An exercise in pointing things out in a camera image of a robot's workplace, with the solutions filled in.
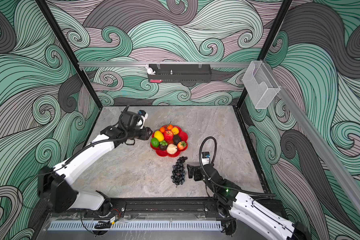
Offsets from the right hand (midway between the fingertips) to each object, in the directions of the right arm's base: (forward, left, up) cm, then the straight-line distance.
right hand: (194, 165), depth 80 cm
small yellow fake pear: (+25, +11, -3) cm, 28 cm away
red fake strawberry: (+13, +7, -1) cm, 15 cm away
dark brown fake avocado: (+14, +19, -3) cm, 24 cm away
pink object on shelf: (+44, +22, +24) cm, 55 cm away
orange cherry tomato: (+27, +15, 0) cm, 30 cm away
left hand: (+15, +25, +12) cm, 32 cm away
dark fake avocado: (+19, +10, -3) cm, 22 cm away
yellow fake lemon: (+19, +21, 0) cm, 28 cm away
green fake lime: (+16, +24, -1) cm, 28 cm away
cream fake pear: (+11, +13, -2) cm, 17 cm away
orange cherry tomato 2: (+25, +20, -2) cm, 32 cm away
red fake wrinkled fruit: (+21, +15, -2) cm, 26 cm away
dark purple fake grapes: (-2, +9, -5) cm, 10 cm away
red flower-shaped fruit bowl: (+23, +5, -6) cm, 24 cm away
